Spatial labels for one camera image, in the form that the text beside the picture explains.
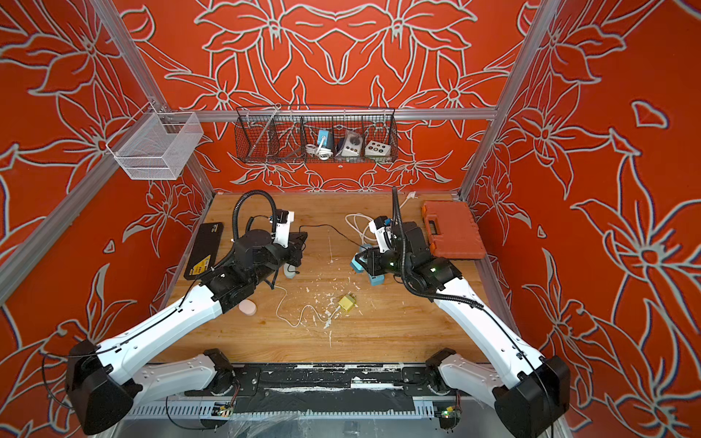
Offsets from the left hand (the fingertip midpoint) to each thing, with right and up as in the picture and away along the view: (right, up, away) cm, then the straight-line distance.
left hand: (306, 231), depth 73 cm
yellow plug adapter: (+11, -23, +12) cm, 28 cm away
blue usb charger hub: (+20, -17, +17) cm, 31 cm away
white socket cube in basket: (+21, +29, +21) cm, 42 cm away
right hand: (+13, -7, -1) cm, 15 cm away
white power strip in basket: (+13, +29, +17) cm, 36 cm away
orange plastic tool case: (+51, -1, +28) cm, 58 cm away
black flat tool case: (-41, -8, +24) cm, 48 cm away
